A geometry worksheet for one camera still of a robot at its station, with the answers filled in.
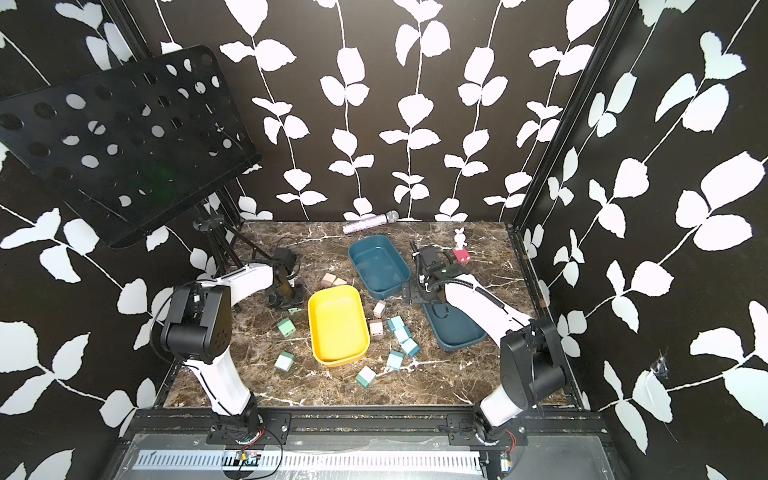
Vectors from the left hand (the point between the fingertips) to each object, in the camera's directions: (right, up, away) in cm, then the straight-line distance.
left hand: (299, 300), depth 97 cm
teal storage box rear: (+26, +11, +13) cm, 31 cm away
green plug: (-2, -7, -6) cm, 10 cm away
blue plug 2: (+36, -12, -10) cm, 40 cm away
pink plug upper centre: (+27, -2, -4) cm, 27 cm away
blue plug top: (+32, -6, -6) cm, 33 cm away
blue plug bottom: (+32, -15, -13) cm, 37 cm away
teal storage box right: (+50, -8, -5) cm, 51 cm away
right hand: (+38, +5, -8) cm, 39 cm away
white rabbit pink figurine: (+57, +16, +14) cm, 60 cm away
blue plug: (+34, -9, -8) cm, 36 cm away
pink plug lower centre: (+26, -7, -6) cm, 28 cm away
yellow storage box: (+14, -6, -6) cm, 17 cm away
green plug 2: (0, -15, -13) cm, 20 cm away
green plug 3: (+24, -18, -15) cm, 34 cm away
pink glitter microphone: (+30, +30, +22) cm, 48 cm away
